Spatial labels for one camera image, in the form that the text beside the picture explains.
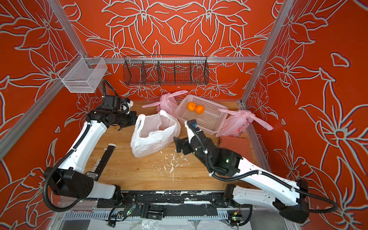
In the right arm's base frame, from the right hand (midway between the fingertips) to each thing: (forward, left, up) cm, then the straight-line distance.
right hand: (180, 133), depth 64 cm
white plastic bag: (+3, +14, -6) cm, 16 cm away
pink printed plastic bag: (+17, -34, -14) cm, 41 cm away
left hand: (+13, +23, -6) cm, 27 cm away
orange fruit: (+40, -7, -24) cm, 47 cm away
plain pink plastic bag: (+33, +11, -14) cm, 38 cm away
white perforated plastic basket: (+31, -22, -30) cm, 49 cm away
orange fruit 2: (+37, -13, -24) cm, 46 cm away
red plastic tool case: (+9, -37, -27) cm, 47 cm away
